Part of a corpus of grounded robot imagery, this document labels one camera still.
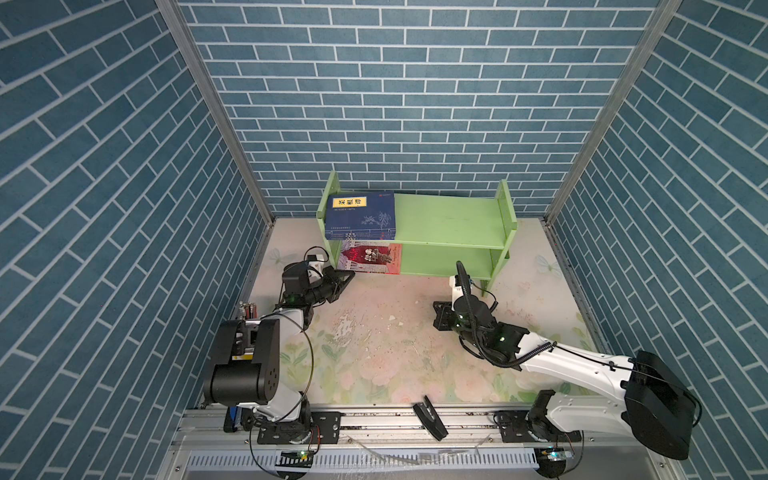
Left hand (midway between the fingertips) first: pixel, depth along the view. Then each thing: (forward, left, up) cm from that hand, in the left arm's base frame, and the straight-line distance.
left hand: (355, 273), depth 88 cm
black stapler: (-35, -20, -13) cm, 43 cm away
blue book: (+8, -2, +18) cm, 20 cm away
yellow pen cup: (-13, +26, +2) cm, 29 cm away
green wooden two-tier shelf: (+4, -23, +14) cm, 27 cm away
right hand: (-10, -21, 0) cm, 23 cm away
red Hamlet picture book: (+7, -4, -1) cm, 9 cm away
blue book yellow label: (+1, -3, +16) cm, 16 cm away
